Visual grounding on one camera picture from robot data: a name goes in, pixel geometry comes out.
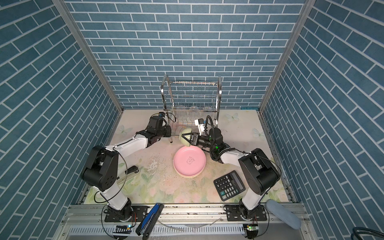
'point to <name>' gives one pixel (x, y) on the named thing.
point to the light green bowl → (185, 131)
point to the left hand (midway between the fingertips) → (170, 127)
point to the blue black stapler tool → (146, 227)
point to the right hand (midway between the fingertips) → (181, 135)
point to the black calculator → (229, 185)
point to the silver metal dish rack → (184, 101)
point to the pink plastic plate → (189, 160)
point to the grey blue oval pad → (287, 217)
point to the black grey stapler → (134, 169)
